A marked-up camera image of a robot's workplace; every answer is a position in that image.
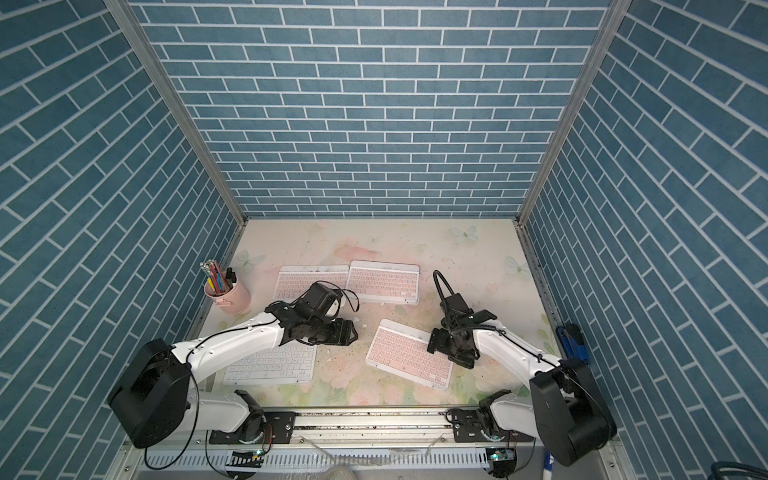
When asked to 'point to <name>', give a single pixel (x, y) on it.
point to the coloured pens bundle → (220, 282)
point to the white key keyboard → (285, 362)
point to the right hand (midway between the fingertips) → (441, 356)
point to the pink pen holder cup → (234, 301)
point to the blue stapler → (572, 341)
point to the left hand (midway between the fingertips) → (355, 339)
